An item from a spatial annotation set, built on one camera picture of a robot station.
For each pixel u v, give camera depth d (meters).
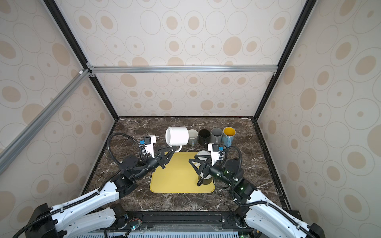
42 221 0.40
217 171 0.60
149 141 0.59
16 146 0.53
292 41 0.79
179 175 0.88
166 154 0.66
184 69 0.93
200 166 0.60
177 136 0.63
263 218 0.58
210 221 0.74
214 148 0.61
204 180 0.84
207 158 0.68
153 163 0.60
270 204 0.49
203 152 0.90
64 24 0.73
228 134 0.99
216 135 0.95
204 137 1.01
